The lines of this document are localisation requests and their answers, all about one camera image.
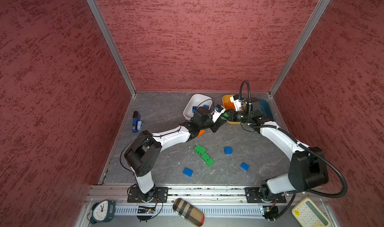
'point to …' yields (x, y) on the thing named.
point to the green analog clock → (102, 211)
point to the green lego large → (200, 149)
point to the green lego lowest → (210, 162)
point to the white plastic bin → (198, 100)
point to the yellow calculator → (308, 213)
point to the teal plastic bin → (266, 109)
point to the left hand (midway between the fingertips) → (223, 120)
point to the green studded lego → (225, 114)
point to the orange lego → (201, 132)
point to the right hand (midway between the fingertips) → (220, 116)
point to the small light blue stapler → (139, 125)
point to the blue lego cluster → (228, 150)
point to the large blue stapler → (136, 117)
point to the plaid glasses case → (191, 212)
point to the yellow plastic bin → (229, 105)
